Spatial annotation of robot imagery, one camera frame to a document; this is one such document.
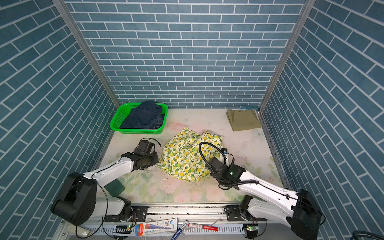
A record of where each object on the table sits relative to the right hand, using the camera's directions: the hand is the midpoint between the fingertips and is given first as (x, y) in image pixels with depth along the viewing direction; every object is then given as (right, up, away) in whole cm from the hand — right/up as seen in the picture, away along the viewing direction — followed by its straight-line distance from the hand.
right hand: (219, 168), depth 82 cm
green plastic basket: (-69, +33, +29) cm, 82 cm away
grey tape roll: (-65, -24, -15) cm, 71 cm away
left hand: (-35, +3, +8) cm, 36 cm away
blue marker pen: (-18, -23, -12) cm, 32 cm away
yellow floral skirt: (-23, +3, +12) cm, 26 cm away
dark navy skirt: (-49, +31, +27) cm, 64 cm away
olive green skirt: (+22, +28, +32) cm, 48 cm away
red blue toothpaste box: (-32, -24, -12) cm, 42 cm away
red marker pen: (-6, -24, -12) cm, 28 cm away
